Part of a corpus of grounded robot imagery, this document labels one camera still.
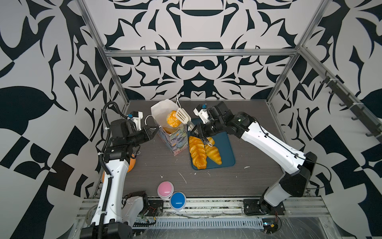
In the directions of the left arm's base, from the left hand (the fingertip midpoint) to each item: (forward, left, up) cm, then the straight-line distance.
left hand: (158, 126), depth 72 cm
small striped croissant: (+5, -28, -24) cm, 37 cm away
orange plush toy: (-9, +18, -24) cm, 31 cm away
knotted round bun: (+3, -7, 0) cm, 7 cm away
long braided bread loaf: (-3, -20, -24) cm, 31 cm away
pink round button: (-22, -2, -26) cm, 34 cm away
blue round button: (-28, -8, -25) cm, 38 cm away
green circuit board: (-39, -52, -28) cm, 71 cm away
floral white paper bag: (-3, -7, -9) cm, 12 cm away
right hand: (-5, -16, +1) cm, 17 cm away
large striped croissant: (-4, -28, -22) cm, 36 cm away
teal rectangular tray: (+2, -36, -25) cm, 44 cm away
